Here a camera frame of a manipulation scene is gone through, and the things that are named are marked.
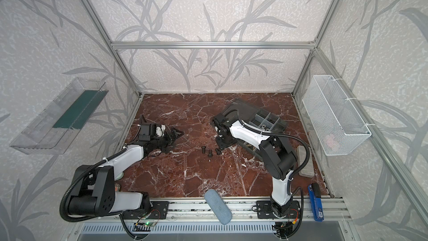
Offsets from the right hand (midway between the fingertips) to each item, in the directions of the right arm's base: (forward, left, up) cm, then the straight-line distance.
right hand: (224, 139), depth 92 cm
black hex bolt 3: (-6, +3, -4) cm, 8 cm away
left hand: (+1, +23, +6) cm, 24 cm away
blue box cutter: (-30, -41, -2) cm, 51 cm away
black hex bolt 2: (-7, +8, -4) cm, 12 cm away
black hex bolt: (-4, +12, -4) cm, 13 cm away
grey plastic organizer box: (+16, -21, -1) cm, 26 cm away
